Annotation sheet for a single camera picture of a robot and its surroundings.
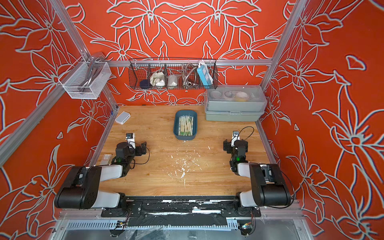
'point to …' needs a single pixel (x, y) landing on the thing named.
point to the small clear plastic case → (106, 159)
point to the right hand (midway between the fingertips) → (232, 138)
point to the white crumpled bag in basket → (157, 79)
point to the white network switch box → (122, 117)
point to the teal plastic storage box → (176, 115)
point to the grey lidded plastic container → (234, 103)
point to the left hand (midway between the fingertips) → (138, 141)
